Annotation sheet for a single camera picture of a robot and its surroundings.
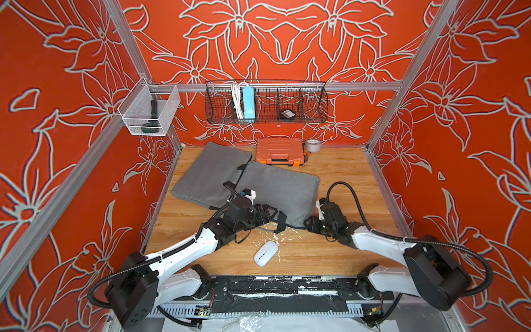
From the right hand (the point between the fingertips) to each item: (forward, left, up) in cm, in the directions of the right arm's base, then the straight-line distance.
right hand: (305, 221), depth 88 cm
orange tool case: (+41, +10, +2) cm, 42 cm away
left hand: (-2, +15, +12) cm, 19 cm away
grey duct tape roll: (+46, -9, +2) cm, 47 cm away
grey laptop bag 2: (+14, +4, +1) cm, 14 cm away
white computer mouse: (-14, +17, 0) cm, 22 cm away
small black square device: (+43, +8, +26) cm, 51 cm away
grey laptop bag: (+18, +49, +3) cm, 52 cm away
